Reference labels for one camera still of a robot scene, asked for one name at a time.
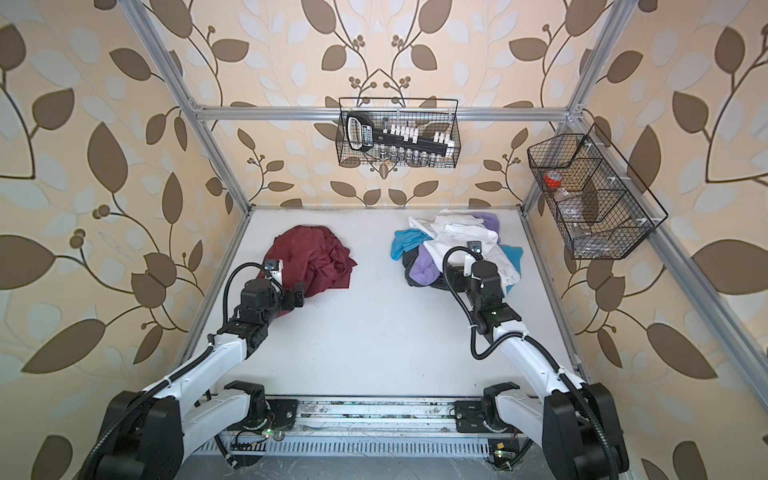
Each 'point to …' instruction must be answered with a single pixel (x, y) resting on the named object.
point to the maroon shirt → (312, 256)
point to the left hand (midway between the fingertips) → (289, 279)
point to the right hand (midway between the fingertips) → (465, 264)
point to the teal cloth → (405, 238)
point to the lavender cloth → (425, 269)
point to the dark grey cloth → (437, 284)
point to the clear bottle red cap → (577, 212)
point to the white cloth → (450, 228)
